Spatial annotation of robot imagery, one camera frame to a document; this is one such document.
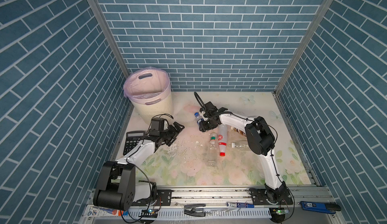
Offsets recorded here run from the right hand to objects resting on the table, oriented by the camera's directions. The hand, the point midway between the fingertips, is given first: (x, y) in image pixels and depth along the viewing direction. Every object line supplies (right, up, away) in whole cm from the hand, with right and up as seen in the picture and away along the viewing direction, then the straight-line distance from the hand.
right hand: (201, 126), depth 99 cm
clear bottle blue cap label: (-2, +5, 0) cm, 6 cm away
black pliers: (-4, -34, -30) cm, 46 cm away
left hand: (-12, -1, -12) cm, 17 cm away
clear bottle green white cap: (+6, -13, -10) cm, 18 cm away
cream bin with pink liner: (-36, +25, +4) cm, 44 cm away
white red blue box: (-52, -35, -30) cm, 69 cm away
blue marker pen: (+18, -33, -29) cm, 47 cm away
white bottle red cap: (+13, -4, -7) cm, 15 cm away
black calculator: (-44, -7, -5) cm, 45 cm away
